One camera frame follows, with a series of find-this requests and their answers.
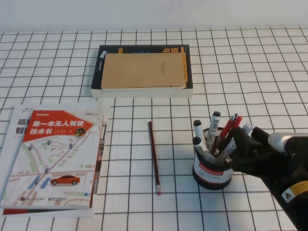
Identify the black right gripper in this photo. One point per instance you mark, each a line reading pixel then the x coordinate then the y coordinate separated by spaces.
pixel 270 155

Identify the white paint marker pen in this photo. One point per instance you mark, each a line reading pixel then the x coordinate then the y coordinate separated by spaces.
pixel 231 145

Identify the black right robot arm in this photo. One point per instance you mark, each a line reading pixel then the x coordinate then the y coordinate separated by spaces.
pixel 292 195

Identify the red pen with clip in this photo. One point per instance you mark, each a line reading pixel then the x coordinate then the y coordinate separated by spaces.
pixel 228 126

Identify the red gel pen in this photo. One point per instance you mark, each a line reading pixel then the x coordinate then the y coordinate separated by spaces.
pixel 224 142

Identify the black mesh pen holder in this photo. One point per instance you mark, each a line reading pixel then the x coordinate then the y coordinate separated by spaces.
pixel 211 176

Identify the tall white marker black cap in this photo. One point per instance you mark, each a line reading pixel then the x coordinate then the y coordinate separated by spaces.
pixel 215 119

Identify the white marker lower black cap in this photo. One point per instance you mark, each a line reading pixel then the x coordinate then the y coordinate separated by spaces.
pixel 203 150

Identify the white marker left black cap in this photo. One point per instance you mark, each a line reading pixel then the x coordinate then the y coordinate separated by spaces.
pixel 198 128

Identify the dark red pencil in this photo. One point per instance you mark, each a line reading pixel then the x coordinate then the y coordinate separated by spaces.
pixel 155 162

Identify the tan kraft notebook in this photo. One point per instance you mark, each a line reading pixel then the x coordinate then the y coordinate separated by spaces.
pixel 143 71

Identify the thick black cover book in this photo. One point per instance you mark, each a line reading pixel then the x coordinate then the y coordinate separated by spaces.
pixel 98 92

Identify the orange self-driving car book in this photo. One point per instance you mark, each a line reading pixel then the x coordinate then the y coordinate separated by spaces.
pixel 55 158

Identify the white book under orange book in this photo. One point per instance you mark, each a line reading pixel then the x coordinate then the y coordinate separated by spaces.
pixel 18 120

